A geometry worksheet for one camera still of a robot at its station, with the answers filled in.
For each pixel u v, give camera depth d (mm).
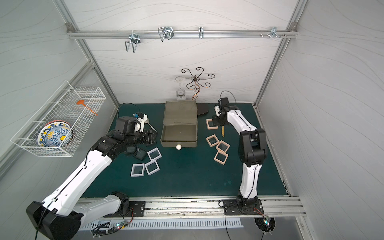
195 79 928
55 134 618
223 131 1044
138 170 865
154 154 921
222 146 968
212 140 980
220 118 837
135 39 783
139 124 584
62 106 703
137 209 733
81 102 783
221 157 917
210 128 955
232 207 731
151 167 865
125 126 543
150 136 662
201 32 784
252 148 547
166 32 764
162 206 749
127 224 703
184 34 788
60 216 379
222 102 787
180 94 977
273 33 768
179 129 841
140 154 943
